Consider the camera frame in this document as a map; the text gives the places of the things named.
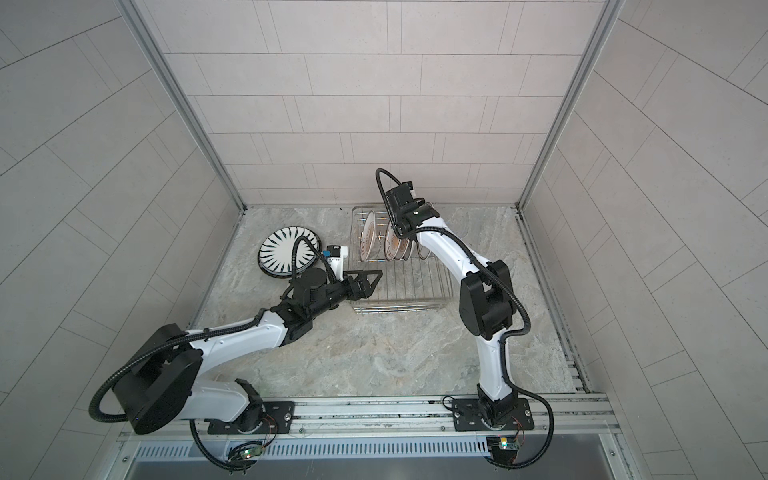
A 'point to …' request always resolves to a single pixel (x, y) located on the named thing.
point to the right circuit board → (503, 448)
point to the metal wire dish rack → (412, 281)
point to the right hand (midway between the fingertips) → (411, 217)
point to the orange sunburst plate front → (368, 236)
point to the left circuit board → (251, 451)
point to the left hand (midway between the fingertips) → (381, 273)
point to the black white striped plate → (275, 255)
